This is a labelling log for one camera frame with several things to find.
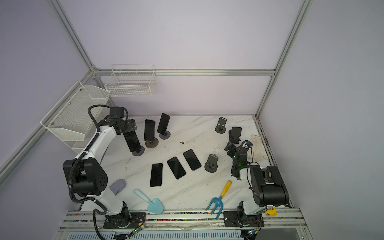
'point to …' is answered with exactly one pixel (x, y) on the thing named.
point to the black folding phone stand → (233, 134)
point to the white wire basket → (131, 80)
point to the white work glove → (259, 151)
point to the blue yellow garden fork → (218, 201)
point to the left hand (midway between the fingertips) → (125, 127)
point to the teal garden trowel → (156, 206)
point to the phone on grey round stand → (162, 129)
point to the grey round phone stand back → (166, 135)
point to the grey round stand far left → (140, 153)
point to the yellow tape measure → (272, 212)
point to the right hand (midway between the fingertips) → (231, 145)
